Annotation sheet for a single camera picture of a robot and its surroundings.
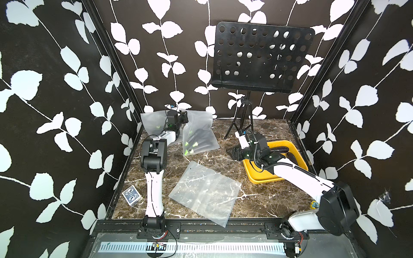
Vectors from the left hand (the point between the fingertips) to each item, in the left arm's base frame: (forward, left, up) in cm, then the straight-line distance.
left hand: (186, 108), depth 105 cm
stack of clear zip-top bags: (-52, -14, -17) cm, 57 cm away
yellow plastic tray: (-43, -40, -15) cm, 61 cm away
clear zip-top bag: (-1, -8, -10) cm, 13 cm away
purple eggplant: (-15, -8, -11) cm, 20 cm away
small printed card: (-51, +27, -14) cm, 60 cm away
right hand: (-34, -25, +3) cm, 42 cm away
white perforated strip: (-74, +9, -18) cm, 76 cm away
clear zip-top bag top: (0, +24, -13) cm, 28 cm away
